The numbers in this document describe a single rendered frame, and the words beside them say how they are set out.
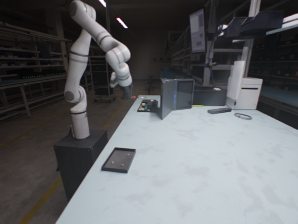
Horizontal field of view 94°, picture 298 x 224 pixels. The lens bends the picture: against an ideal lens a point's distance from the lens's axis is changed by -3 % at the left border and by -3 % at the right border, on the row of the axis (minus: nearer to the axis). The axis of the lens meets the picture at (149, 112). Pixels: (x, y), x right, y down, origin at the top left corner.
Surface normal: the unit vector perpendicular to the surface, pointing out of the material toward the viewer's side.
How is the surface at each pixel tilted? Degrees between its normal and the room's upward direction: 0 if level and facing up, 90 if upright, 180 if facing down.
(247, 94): 90
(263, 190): 0
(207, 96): 90
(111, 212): 0
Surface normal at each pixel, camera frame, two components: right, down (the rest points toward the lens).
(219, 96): -0.07, 0.32
